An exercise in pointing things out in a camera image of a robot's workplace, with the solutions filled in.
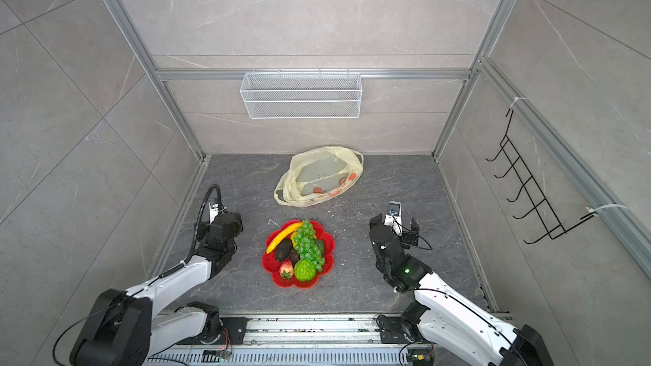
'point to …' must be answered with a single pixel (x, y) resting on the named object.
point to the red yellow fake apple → (286, 269)
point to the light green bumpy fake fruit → (305, 270)
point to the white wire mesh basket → (302, 96)
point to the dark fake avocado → (283, 249)
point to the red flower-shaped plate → (271, 264)
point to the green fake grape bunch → (305, 245)
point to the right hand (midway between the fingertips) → (395, 215)
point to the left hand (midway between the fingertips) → (216, 213)
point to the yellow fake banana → (289, 230)
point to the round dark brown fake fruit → (293, 256)
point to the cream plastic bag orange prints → (316, 176)
